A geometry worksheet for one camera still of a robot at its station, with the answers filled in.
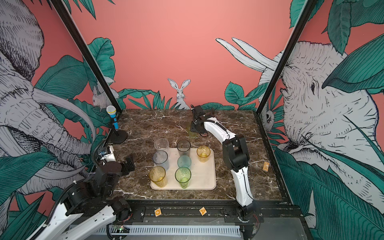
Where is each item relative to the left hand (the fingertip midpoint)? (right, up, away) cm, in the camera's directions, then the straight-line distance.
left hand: (124, 156), depth 68 cm
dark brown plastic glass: (+27, +2, +13) cm, 30 cm away
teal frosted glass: (+26, -8, +21) cm, 34 cm away
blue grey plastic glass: (+13, -4, +14) cm, 20 cm away
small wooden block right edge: (+77, -11, +22) cm, 81 cm away
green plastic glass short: (+31, +7, +35) cm, 47 cm away
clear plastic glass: (+9, +1, +36) cm, 37 cm away
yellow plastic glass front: (+38, -3, +26) cm, 47 cm away
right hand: (+31, +13, +28) cm, 44 cm away
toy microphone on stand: (-20, +7, +34) cm, 40 cm away
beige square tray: (+38, -15, +20) cm, 46 cm away
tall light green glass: (+27, -11, +7) cm, 30 cm away
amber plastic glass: (+13, -13, +11) cm, 21 cm away
